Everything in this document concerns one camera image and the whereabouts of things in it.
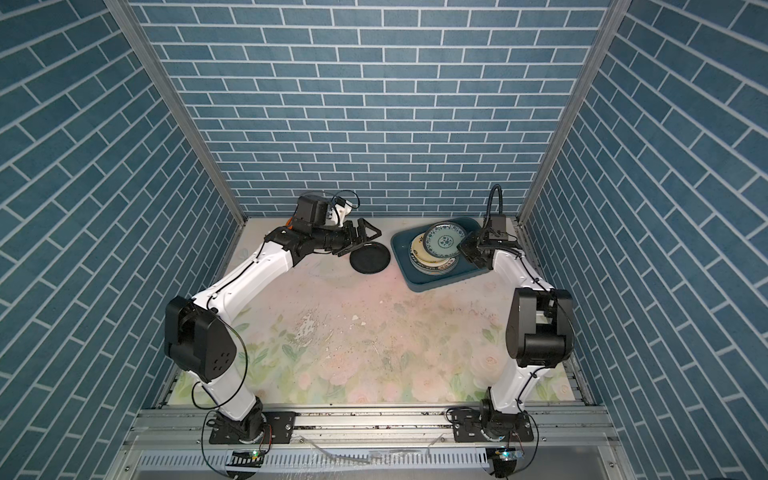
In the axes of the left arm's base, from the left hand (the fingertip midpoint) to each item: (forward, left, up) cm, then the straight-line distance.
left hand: (371, 237), depth 81 cm
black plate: (+12, +2, -25) cm, 28 cm away
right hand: (+8, -27, -11) cm, 30 cm away
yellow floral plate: (+12, -16, -21) cm, 29 cm away
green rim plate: (+5, -20, -23) cm, 31 cm away
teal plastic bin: (-1, -15, -21) cm, 25 cm away
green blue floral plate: (+12, -23, -15) cm, 30 cm away
